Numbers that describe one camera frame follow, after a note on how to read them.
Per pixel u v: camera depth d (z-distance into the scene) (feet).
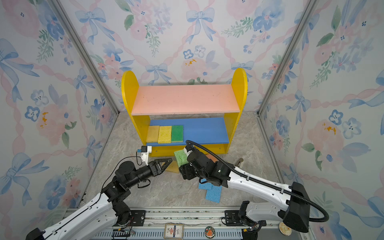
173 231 2.26
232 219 2.40
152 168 2.06
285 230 2.32
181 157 2.44
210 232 2.30
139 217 2.45
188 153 2.14
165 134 2.88
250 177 1.52
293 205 1.29
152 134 2.87
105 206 1.72
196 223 2.41
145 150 2.19
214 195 2.62
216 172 1.72
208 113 3.86
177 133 2.89
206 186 2.68
